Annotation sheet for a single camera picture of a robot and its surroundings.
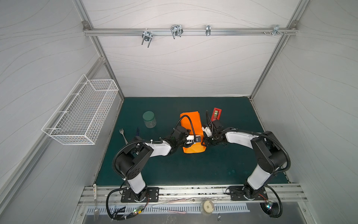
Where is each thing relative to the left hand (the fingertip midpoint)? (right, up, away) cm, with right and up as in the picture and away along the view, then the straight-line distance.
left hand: (188, 133), depth 91 cm
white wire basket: (-55, +11, -23) cm, 61 cm away
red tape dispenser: (+21, +12, +10) cm, 26 cm away
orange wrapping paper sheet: (+4, +8, +6) cm, 11 cm away
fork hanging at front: (-47, -36, -23) cm, 64 cm away
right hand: (+11, -7, +2) cm, 13 cm away
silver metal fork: (-48, 0, +7) cm, 48 cm away
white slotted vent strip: (+17, -35, -21) cm, 44 cm away
